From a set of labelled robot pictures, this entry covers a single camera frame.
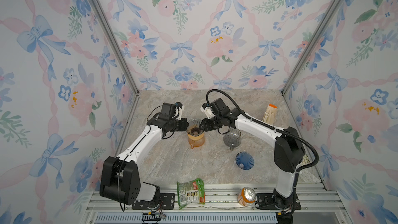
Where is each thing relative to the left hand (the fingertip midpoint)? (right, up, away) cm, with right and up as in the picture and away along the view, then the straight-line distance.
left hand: (188, 123), depth 85 cm
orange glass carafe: (+4, -13, +6) cm, 15 cm away
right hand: (+7, -2, +1) cm, 7 cm away
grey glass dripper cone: (+3, -3, +3) cm, 5 cm away
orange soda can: (+27, -30, -18) cm, 44 cm away
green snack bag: (+2, -32, -11) cm, 34 cm away
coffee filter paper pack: (+49, +4, +10) cm, 51 cm away
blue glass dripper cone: (+31, -21, +1) cm, 38 cm away
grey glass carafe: (+27, -11, +12) cm, 32 cm away
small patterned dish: (+65, -21, 0) cm, 68 cm away
